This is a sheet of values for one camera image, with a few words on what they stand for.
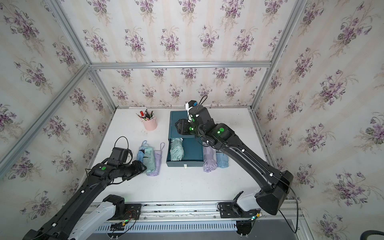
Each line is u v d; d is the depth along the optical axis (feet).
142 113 3.25
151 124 3.38
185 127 1.94
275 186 1.27
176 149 2.40
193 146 2.52
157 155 2.96
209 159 2.88
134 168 2.29
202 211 2.45
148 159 2.76
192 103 1.98
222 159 2.89
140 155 2.89
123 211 2.30
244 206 2.01
